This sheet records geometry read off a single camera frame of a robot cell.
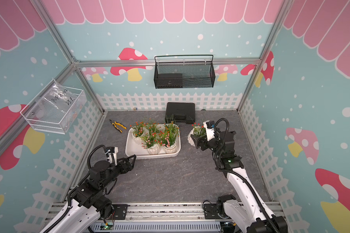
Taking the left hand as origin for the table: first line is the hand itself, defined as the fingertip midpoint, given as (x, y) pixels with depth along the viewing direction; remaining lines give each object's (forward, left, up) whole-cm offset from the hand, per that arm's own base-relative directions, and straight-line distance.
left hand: (131, 160), depth 78 cm
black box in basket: (+42, -19, +21) cm, 51 cm away
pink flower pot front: (+13, -8, -1) cm, 15 cm away
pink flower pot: (+17, -19, +1) cm, 25 cm away
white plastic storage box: (+14, +3, -15) cm, 20 cm away
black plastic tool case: (+47, -24, -11) cm, 54 cm away
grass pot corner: (+9, -35, +15) cm, 39 cm away
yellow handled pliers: (+36, +25, -13) cm, 46 cm away
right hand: (+11, -36, +11) cm, 39 cm away
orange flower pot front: (+22, -9, 0) cm, 24 cm away
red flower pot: (+22, +1, 0) cm, 22 cm away
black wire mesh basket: (+49, -30, +21) cm, 61 cm away
